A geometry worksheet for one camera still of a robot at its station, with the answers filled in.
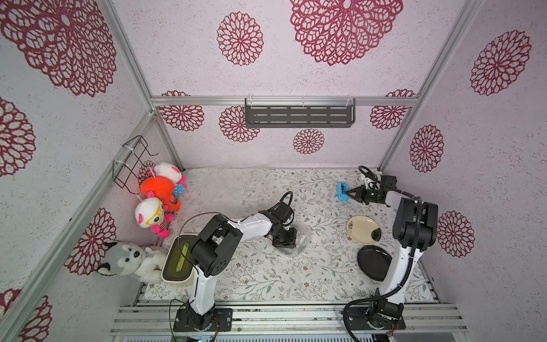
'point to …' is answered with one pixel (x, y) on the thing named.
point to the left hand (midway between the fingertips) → (295, 247)
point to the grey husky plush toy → (145, 264)
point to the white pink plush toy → (174, 174)
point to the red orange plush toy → (162, 188)
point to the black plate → (374, 261)
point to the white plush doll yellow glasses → (149, 212)
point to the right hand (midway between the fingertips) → (348, 189)
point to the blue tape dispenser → (342, 188)
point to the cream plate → (360, 227)
